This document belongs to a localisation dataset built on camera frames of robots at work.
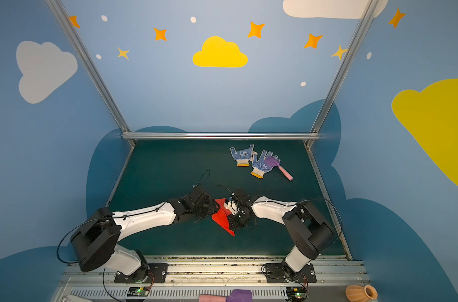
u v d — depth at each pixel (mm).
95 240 430
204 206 719
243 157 1136
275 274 758
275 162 1105
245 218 750
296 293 713
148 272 723
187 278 735
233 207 800
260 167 1100
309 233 454
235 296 683
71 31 739
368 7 698
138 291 715
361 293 649
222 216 883
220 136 1325
